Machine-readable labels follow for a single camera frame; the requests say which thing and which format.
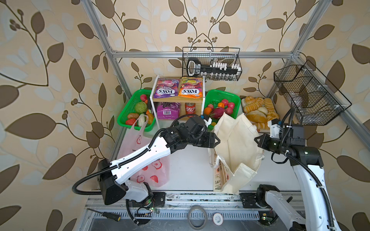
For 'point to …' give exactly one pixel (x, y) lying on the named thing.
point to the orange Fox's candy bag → (191, 87)
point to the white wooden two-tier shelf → (177, 98)
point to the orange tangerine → (207, 110)
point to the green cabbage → (141, 107)
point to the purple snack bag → (168, 110)
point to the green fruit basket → (217, 102)
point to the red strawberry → (130, 121)
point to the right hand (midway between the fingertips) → (256, 140)
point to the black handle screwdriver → (108, 215)
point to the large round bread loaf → (257, 116)
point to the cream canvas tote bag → (236, 160)
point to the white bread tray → (259, 110)
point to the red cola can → (190, 108)
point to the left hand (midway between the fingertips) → (218, 140)
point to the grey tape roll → (197, 207)
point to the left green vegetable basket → (135, 113)
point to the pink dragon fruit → (217, 112)
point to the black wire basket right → (306, 90)
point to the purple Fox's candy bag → (165, 87)
